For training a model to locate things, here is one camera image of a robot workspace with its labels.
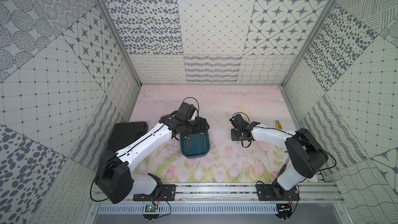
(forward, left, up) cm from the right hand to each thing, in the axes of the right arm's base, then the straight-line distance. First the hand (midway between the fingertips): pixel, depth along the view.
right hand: (237, 136), depth 93 cm
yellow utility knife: (+8, -27, 0) cm, 29 cm away
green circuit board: (-36, +45, -2) cm, 58 cm away
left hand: (-2, +20, +16) cm, 26 cm away
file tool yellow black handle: (-2, +31, +1) cm, 31 cm away
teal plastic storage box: (-6, +26, -1) cm, 26 cm away
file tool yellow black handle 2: (-5, +22, -1) cm, 22 cm away
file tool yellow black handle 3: (+1, +22, +1) cm, 22 cm away
